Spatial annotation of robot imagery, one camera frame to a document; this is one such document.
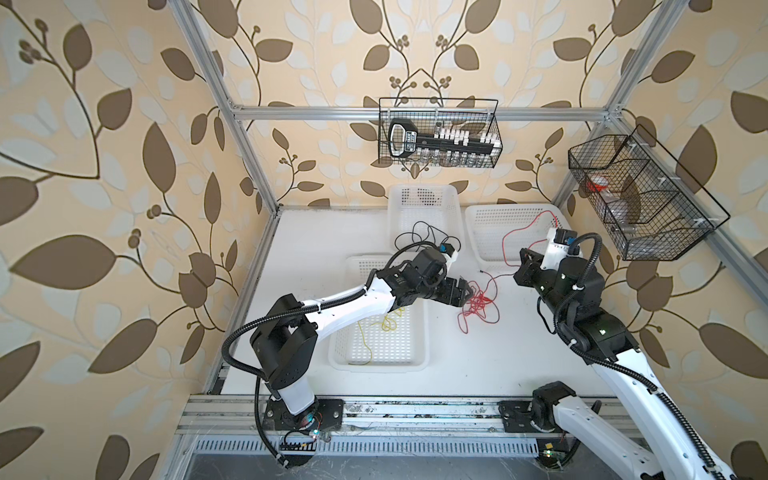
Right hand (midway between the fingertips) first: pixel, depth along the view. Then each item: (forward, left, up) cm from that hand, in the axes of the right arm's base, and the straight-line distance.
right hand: (525, 254), depth 70 cm
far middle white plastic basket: (+43, +18, -29) cm, 55 cm away
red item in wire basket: (+21, -26, +2) cm, 33 cm away
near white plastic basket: (-9, +30, -30) cm, 44 cm away
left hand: (-2, +12, -12) cm, 17 cm away
